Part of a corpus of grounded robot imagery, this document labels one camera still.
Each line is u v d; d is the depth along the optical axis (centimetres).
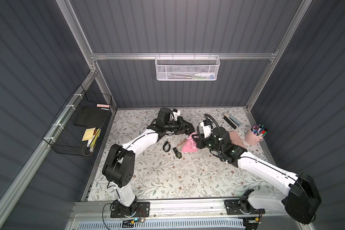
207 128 69
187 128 77
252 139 92
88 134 72
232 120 108
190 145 79
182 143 96
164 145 97
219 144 59
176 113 81
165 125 69
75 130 73
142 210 72
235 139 100
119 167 47
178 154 93
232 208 74
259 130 91
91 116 78
